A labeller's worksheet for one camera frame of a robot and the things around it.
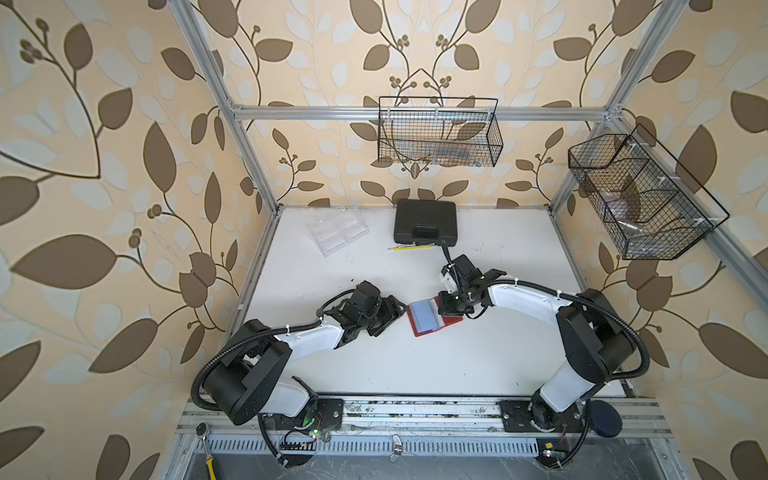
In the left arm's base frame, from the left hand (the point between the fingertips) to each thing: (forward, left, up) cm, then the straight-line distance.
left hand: (400, 310), depth 86 cm
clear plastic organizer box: (+34, +24, -4) cm, 42 cm away
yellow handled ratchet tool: (-29, +48, -6) cm, 57 cm away
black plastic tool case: (+36, -10, -1) cm, 37 cm away
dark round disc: (-26, -50, -4) cm, 57 cm away
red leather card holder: (+1, -8, -6) cm, 10 cm away
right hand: (+2, -12, -4) cm, 13 cm away
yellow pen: (+28, -3, -6) cm, 29 cm away
